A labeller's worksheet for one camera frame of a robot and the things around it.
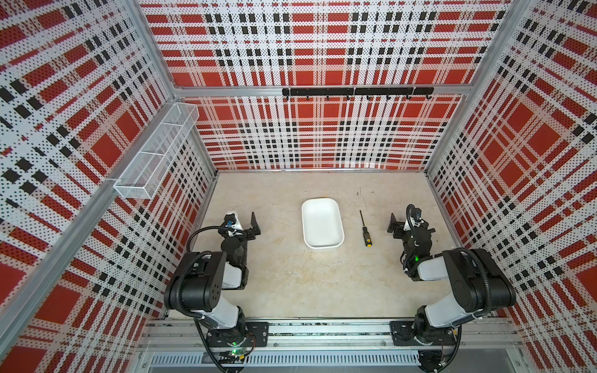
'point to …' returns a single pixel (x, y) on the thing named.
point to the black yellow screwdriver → (368, 241)
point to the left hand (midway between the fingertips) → (245, 214)
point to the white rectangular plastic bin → (322, 223)
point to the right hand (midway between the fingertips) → (407, 214)
